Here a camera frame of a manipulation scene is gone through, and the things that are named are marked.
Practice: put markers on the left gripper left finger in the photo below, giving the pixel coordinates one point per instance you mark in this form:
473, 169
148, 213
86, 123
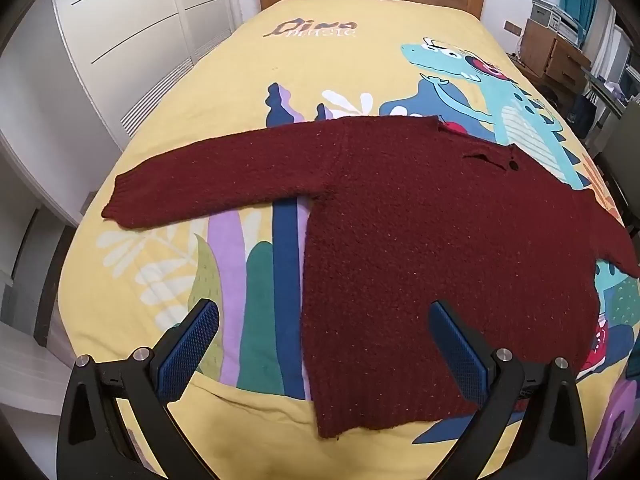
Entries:
93, 441

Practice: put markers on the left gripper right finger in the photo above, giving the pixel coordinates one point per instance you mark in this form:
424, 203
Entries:
551, 441

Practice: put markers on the dark red knit sweater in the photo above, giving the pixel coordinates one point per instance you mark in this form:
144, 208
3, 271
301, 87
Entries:
405, 211

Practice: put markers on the wooden nightstand drawers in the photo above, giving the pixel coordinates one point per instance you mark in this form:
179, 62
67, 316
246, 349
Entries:
548, 54

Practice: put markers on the white wardrobe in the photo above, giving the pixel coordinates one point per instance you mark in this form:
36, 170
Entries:
128, 54

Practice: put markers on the yellow dinosaur print bedspread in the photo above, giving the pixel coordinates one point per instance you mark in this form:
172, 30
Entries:
248, 410

